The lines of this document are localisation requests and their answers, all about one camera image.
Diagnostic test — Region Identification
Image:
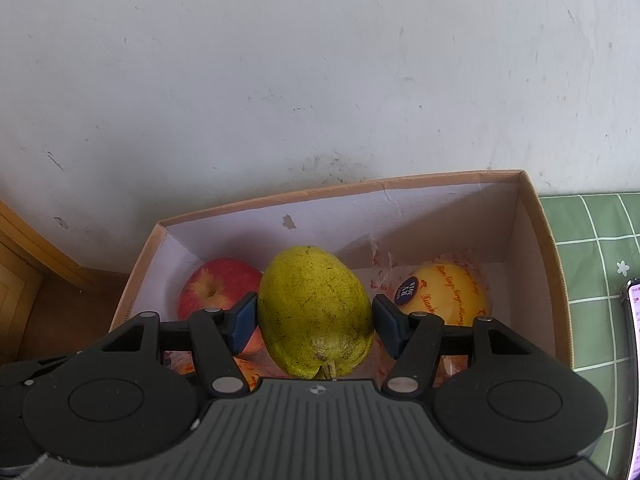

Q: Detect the yellow wooden frame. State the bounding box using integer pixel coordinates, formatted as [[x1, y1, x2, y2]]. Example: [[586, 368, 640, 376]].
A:
[[0, 200, 83, 363]]

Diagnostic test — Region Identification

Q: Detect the green pear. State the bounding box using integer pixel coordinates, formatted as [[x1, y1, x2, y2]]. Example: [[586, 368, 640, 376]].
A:
[[257, 245, 376, 381]]

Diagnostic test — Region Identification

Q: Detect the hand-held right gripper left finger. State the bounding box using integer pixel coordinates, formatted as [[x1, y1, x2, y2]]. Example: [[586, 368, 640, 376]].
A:
[[87, 292, 261, 398]]

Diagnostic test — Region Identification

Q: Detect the small red apple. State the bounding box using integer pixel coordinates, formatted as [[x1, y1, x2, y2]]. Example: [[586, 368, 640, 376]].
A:
[[177, 257, 267, 361]]

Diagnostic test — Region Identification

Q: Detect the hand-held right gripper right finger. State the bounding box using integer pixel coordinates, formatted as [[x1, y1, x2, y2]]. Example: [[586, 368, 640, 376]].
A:
[[372, 294, 573, 396]]

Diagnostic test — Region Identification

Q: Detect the green checkered tablecloth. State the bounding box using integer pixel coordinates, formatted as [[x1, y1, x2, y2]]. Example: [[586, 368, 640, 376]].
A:
[[539, 192, 640, 478]]

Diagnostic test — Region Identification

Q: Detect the black smartphone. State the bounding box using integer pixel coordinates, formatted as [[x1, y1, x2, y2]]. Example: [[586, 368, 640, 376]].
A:
[[620, 277, 640, 480]]

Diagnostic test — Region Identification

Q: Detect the plastic-wrapped yellow orange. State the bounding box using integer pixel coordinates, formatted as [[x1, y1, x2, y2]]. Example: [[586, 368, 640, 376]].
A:
[[369, 240, 496, 388], [161, 349, 263, 393]]

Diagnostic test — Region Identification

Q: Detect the cardboard box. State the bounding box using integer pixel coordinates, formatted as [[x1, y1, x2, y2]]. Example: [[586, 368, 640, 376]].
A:
[[109, 169, 573, 392]]

